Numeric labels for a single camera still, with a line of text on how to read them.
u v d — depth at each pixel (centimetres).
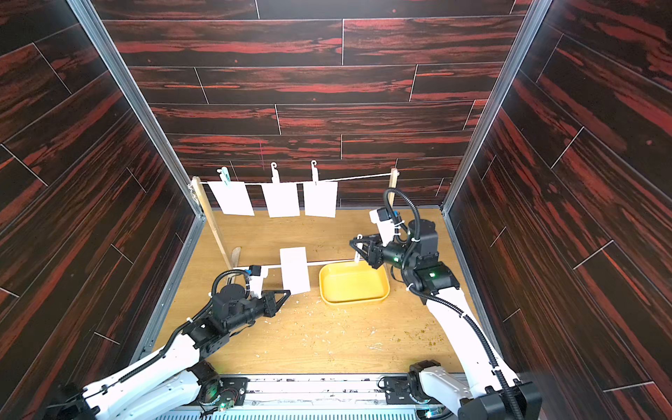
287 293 76
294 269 80
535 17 66
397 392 73
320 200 73
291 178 68
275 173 66
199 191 67
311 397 74
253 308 66
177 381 60
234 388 74
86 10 66
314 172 66
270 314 68
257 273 70
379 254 61
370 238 67
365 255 65
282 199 72
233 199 72
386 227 60
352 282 94
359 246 67
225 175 63
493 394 38
